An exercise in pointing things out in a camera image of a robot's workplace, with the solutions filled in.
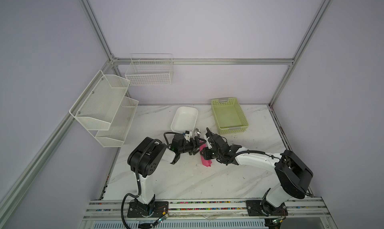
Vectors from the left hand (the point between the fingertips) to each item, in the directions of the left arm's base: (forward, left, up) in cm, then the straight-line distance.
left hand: (205, 144), depth 90 cm
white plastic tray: (+24, +14, -5) cm, 29 cm away
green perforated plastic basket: (+31, -20, -9) cm, 38 cm away
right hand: (-6, +3, +1) cm, 7 cm away
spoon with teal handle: (+6, +4, +4) cm, 8 cm away
